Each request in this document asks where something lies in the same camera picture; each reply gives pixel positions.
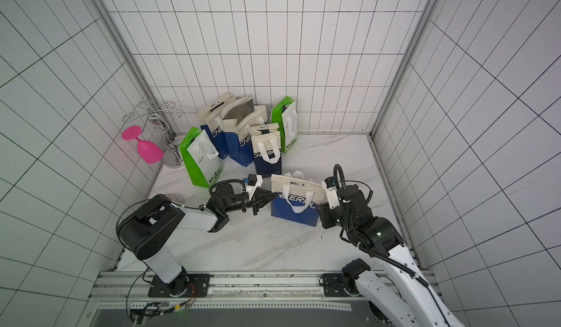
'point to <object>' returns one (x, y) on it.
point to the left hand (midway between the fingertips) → (275, 196)
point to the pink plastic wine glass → (147, 152)
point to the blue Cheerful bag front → (215, 134)
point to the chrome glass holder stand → (156, 114)
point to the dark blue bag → (297, 198)
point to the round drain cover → (172, 197)
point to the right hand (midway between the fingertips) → (318, 202)
